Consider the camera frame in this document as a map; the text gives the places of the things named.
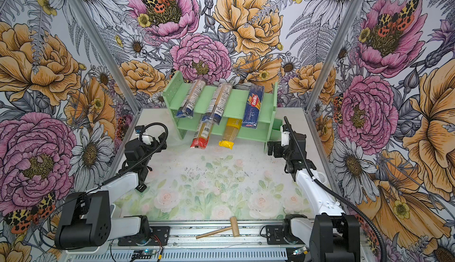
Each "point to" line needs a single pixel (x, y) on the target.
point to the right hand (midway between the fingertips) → (277, 146)
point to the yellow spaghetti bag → (231, 133)
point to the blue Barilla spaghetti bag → (253, 106)
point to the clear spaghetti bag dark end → (192, 98)
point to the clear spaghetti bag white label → (218, 101)
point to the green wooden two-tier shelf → (269, 128)
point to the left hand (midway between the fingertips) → (156, 138)
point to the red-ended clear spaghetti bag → (201, 135)
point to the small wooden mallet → (234, 227)
